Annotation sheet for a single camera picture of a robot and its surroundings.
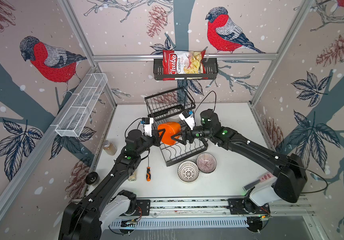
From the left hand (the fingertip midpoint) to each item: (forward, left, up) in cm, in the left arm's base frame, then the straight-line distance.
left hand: (164, 130), depth 74 cm
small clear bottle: (-16, +18, -22) cm, 33 cm away
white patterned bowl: (-14, -12, -21) cm, 28 cm away
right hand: (-4, -4, 0) cm, 6 cm away
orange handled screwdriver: (-14, +10, -24) cm, 29 cm away
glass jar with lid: (0, +34, -17) cm, 38 cm away
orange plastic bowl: (-4, -4, +7) cm, 8 cm away
